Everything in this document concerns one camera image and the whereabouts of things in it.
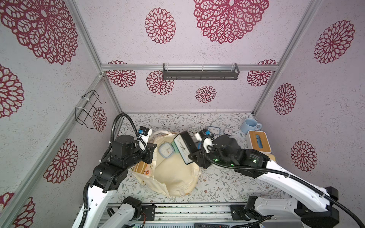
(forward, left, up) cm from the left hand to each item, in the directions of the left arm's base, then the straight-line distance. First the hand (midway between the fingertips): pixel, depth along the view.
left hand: (154, 147), depth 66 cm
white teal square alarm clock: (+12, -2, -24) cm, 27 cm away
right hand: (-4, -17, +2) cm, 17 cm away
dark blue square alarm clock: (+31, -36, -28) cm, 55 cm away
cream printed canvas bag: (-3, -6, -28) cm, 29 cm away
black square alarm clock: (-1, -15, +4) cm, 15 cm away
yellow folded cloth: (+8, -70, -26) cm, 75 cm away
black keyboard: (-29, -27, -27) cm, 47 cm away
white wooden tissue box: (+21, -66, -27) cm, 75 cm away
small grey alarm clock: (+29, -47, -29) cm, 62 cm away
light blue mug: (+36, -65, -28) cm, 79 cm away
